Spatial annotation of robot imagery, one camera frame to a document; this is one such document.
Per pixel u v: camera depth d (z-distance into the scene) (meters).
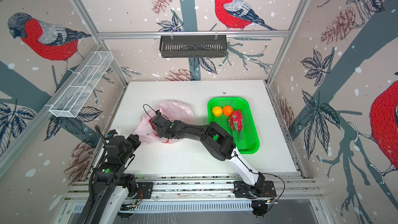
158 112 0.82
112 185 0.53
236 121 0.89
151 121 0.85
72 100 0.71
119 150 0.60
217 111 0.97
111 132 0.70
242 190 0.73
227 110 0.96
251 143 0.86
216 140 0.57
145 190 0.73
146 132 0.81
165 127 0.72
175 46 1.07
